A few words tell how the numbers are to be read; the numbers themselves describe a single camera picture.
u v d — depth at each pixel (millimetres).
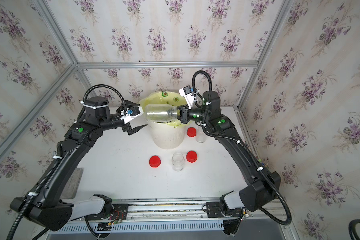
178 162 910
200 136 1005
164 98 908
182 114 565
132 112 522
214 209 734
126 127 578
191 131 1031
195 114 581
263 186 387
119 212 722
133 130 596
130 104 606
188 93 573
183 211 748
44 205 368
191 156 919
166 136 837
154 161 913
